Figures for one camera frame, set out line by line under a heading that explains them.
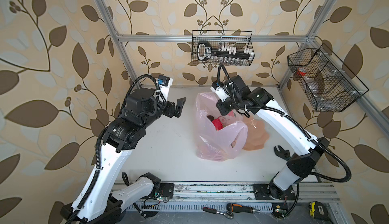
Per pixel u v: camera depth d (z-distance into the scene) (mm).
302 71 806
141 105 402
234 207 692
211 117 983
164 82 469
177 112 533
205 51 845
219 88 631
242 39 911
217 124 880
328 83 740
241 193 752
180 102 515
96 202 353
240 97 523
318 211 667
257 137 884
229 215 668
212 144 742
